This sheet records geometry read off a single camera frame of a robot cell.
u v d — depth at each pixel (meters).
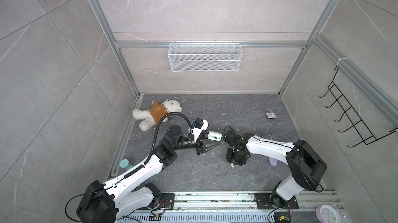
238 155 0.73
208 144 0.60
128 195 0.54
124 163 0.76
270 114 1.07
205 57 1.01
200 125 0.57
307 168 0.45
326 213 0.69
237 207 0.73
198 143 0.59
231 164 0.84
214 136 0.63
